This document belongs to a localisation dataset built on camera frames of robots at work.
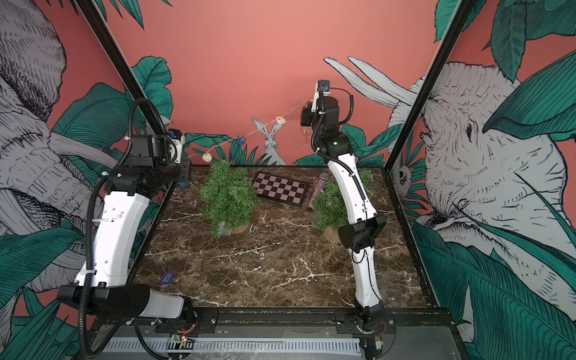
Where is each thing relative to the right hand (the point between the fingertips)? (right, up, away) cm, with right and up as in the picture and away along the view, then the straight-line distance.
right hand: (308, 97), depth 75 cm
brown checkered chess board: (-12, -32, +33) cm, 47 cm away
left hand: (-40, -22, -4) cm, 46 cm away
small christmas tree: (-27, -35, +1) cm, 45 cm away
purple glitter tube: (+8, -30, +33) cm, 45 cm away
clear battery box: (-30, -47, +5) cm, 56 cm away
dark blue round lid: (-53, -66, +8) cm, 85 cm away
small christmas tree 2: (+9, -40, +9) cm, 42 cm away
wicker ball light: (-35, -20, 0) cm, 40 cm away
